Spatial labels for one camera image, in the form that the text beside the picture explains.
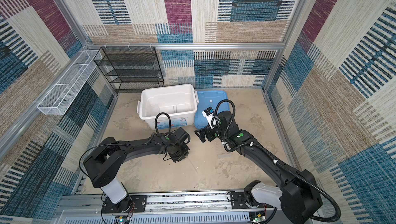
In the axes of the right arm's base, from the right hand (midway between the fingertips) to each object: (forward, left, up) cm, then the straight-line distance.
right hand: (203, 129), depth 79 cm
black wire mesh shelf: (+50, +49, +1) cm, 70 cm away
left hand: (-6, +7, -15) cm, 17 cm away
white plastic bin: (+29, +15, -11) cm, 34 cm away
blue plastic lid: (+33, -12, -16) cm, 39 cm away
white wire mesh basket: (+6, +66, +17) cm, 68 cm away
